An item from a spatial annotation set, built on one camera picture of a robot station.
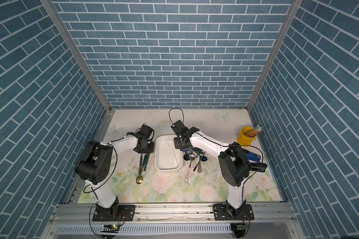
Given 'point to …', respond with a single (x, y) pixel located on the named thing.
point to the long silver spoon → (191, 158)
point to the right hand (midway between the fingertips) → (180, 144)
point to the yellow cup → (244, 140)
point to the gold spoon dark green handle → (136, 177)
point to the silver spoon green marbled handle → (139, 178)
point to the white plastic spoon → (171, 145)
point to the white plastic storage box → (163, 158)
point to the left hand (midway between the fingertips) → (153, 150)
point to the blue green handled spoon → (203, 158)
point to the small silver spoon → (200, 169)
